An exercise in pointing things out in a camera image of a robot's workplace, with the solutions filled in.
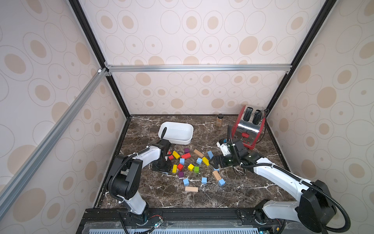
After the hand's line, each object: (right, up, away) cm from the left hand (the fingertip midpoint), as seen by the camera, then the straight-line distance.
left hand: (168, 169), depth 90 cm
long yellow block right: (+23, +5, +1) cm, 24 cm away
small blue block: (+8, +4, +2) cm, 10 cm away
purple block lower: (+8, -3, -2) cm, 9 cm away
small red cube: (+7, +1, -1) cm, 8 cm away
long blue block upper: (+27, +8, +7) cm, 29 cm away
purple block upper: (+11, +10, +10) cm, 18 cm away
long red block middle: (+11, +7, +6) cm, 14 cm away
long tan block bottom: (+14, -9, -8) cm, 19 cm away
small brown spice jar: (+35, +30, +19) cm, 50 cm away
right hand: (+31, +7, -7) cm, 32 cm away
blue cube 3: (+32, -6, -7) cm, 33 cm away
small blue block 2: (+19, +5, +2) cm, 20 cm away
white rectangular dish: (+5, +22, +19) cm, 29 cm away
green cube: (+17, 0, -2) cm, 17 cm away
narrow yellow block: (+4, 0, 0) cm, 4 cm away
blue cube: (+11, -6, -7) cm, 14 cm away
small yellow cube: (+14, +1, -1) cm, 14 cm away
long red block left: (+1, +6, +5) cm, 8 cm away
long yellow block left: (+4, +7, +7) cm, 11 cm away
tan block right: (+29, -3, -4) cm, 30 cm away
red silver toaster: (+50, +27, +1) cm, 57 cm away
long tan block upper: (+19, +9, +7) cm, 22 cm away
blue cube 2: (+22, -5, -7) cm, 23 cm away
